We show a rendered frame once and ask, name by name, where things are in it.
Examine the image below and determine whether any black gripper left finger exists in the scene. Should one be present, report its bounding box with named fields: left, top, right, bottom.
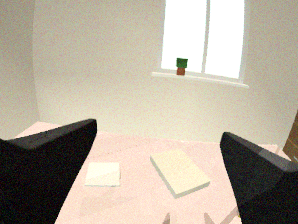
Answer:
left=0, top=117, right=97, bottom=224

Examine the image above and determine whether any cream flat rectangular block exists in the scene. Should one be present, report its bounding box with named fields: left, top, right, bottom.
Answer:
left=149, top=149, right=210, bottom=200

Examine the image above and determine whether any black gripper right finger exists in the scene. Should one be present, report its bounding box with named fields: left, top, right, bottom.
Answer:
left=220, top=132, right=298, bottom=224

